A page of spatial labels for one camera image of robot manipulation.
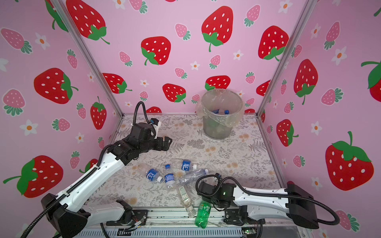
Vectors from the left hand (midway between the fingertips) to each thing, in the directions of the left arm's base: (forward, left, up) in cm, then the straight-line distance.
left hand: (166, 138), depth 76 cm
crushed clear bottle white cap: (-10, -13, -25) cm, 30 cm away
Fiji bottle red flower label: (+28, -32, -7) cm, 44 cm away
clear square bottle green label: (-25, -11, -20) cm, 34 cm away
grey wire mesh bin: (+18, -28, -14) cm, 36 cm away
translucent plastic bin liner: (+38, -35, -10) cm, 52 cm away
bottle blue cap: (-13, -1, -19) cm, 24 cm away
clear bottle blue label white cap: (-6, -11, -19) cm, 23 cm away
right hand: (-24, -19, -23) cm, 38 cm away
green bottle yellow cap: (-31, -19, -20) cm, 41 cm away
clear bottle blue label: (-11, +10, -19) cm, 25 cm away
